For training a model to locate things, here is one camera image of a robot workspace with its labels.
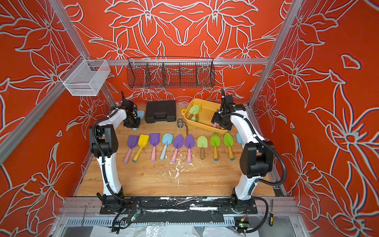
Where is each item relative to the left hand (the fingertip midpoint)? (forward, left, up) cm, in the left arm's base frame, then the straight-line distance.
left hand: (136, 124), depth 104 cm
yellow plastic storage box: (+21, -52, -3) cm, 56 cm away
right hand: (-5, -56, +13) cm, 58 cm away
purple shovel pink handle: (-11, -31, -4) cm, 34 cm away
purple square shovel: (-12, 0, -3) cm, 13 cm away
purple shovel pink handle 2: (-11, -39, -3) cm, 41 cm away
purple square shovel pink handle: (-11, -15, -3) cm, 19 cm away
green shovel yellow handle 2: (-7, -66, -3) cm, 66 cm away
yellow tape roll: (+15, -33, 0) cm, 36 cm away
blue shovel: (+9, -1, +2) cm, 9 cm away
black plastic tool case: (+12, -16, +3) cm, 20 cm away
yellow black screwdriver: (-50, -82, -3) cm, 96 cm away
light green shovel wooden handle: (-10, -48, -4) cm, 49 cm away
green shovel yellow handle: (-9, -57, -3) cm, 58 cm away
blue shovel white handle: (-9, -24, -3) cm, 26 cm away
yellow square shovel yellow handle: (-12, -8, -3) cm, 15 cm away
